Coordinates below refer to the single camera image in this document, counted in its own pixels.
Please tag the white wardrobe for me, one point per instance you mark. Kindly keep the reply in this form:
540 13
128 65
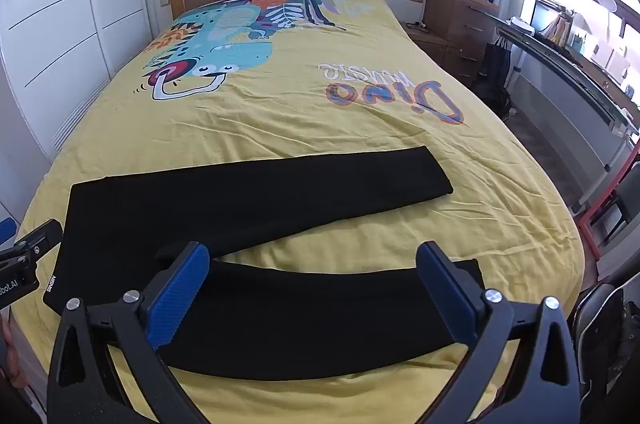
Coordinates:
60 28

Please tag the person's left hand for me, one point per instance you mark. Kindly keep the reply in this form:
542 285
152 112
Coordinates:
5 334

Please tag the grey desk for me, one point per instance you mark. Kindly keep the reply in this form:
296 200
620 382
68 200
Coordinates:
575 68

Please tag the grey chair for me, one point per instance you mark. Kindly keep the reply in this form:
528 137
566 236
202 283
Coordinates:
622 214

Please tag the yellow printed bedsheet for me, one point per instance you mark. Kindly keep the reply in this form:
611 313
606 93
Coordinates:
300 113

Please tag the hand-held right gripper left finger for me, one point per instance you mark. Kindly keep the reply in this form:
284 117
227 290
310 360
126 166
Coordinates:
180 294

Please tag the wooden nightstand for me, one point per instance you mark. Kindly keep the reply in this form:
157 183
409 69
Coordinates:
430 46

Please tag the black chair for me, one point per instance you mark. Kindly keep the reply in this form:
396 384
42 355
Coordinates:
607 334

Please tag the wooden dresser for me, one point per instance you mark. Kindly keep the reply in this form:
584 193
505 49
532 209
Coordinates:
457 21

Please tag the black bag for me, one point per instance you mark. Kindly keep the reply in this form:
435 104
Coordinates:
495 73

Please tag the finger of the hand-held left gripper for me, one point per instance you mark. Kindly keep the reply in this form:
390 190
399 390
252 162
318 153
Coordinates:
6 231
40 240

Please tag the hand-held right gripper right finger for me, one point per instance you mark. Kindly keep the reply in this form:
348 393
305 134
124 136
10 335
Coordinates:
445 294

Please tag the black pants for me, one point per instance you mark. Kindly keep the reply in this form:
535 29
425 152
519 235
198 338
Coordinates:
250 184

